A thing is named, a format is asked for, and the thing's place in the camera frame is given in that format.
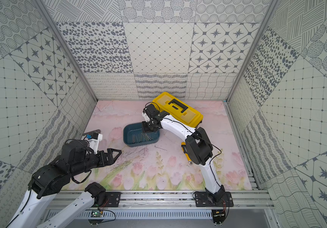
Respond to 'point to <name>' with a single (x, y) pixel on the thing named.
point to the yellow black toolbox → (177, 108)
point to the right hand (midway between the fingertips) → (145, 130)
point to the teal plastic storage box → (133, 135)
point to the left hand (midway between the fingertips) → (114, 150)
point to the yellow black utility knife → (184, 148)
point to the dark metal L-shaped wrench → (98, 131)
